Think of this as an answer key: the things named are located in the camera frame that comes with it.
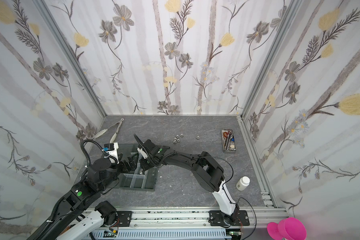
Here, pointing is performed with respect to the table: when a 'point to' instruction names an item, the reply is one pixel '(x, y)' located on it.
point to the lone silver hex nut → (198, 137)
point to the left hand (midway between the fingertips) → (129, 151)
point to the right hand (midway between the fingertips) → (136, 161)
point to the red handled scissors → (226, 134)
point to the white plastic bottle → (243, 183)
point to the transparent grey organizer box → (135, 179)
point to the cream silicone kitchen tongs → (114, 135)
